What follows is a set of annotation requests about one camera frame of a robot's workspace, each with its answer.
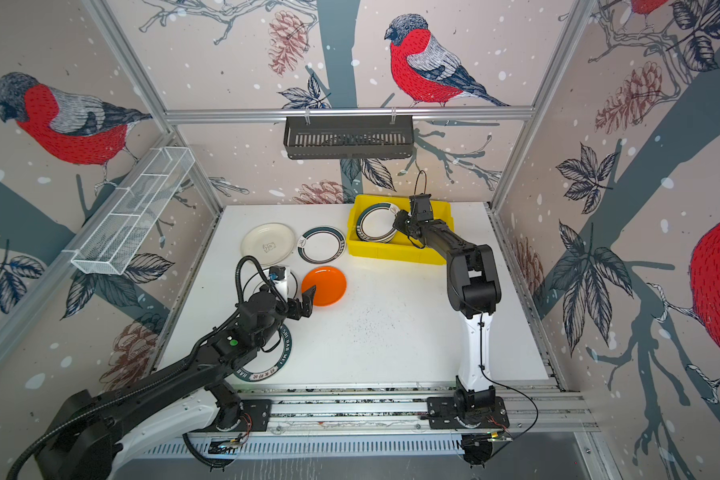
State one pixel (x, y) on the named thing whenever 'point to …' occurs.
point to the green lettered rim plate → (265, 364)
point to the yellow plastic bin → (399, 251)
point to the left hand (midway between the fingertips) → (299, 284)
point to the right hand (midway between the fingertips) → (396, 222)
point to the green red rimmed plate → (375, 222)
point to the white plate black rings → (254, 284)
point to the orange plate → (329, 286)
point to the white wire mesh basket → (130, 213)
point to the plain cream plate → (268, 243)
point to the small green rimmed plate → (321, 244)
